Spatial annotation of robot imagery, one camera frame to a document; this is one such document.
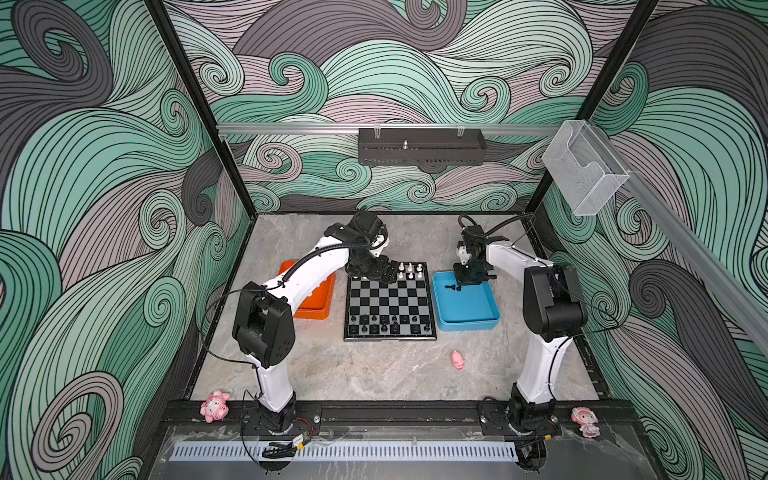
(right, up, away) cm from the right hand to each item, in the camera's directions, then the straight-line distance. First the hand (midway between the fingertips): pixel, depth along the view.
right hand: (463, 280), depth 98 cm
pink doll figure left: (-69, -28, -26) cm, 79 cm away
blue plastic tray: (+1, -8, -6) cm, 11 cm away
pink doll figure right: (+22, -30, -27) cm, 46 cm away
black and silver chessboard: (-22, -8, -8) cm, 24 cm away
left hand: (-27, +4, -14) cm, 31 cm away
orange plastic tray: (-47, -6, -8) cm, 48 cm away
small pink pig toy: (-6, -20, -17) cm, 27 cm away
